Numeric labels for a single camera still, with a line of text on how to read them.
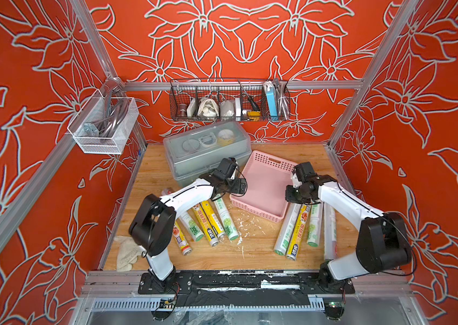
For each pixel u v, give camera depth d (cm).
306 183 65
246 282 74
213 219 86
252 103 95
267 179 107
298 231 83
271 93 83
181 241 80
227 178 70
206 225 85
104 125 78
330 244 79
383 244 43
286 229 82
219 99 99
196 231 81
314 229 83
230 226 83
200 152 90
